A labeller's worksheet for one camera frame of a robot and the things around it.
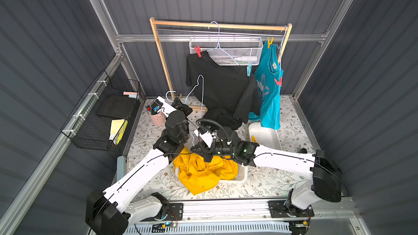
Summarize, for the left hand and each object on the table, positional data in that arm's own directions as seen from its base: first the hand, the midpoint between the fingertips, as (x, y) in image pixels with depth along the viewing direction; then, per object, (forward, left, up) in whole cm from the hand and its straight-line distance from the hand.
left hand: (178, 97), depth 68 cm
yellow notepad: (-13, +23, -4) cm, 27 cm away
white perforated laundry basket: (-22, -29, -31) cm, 48 cm away
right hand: (-16, -6, -15) cm, 23 cm away
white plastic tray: (+2, -46, -35) cm, 58 cm away
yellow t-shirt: (-24, -9, -27) cm, 37 cm away
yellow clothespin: (0, -39, -35) cm, 53 cm away
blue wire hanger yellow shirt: (+23, -9, -26) cm, 35 cm away
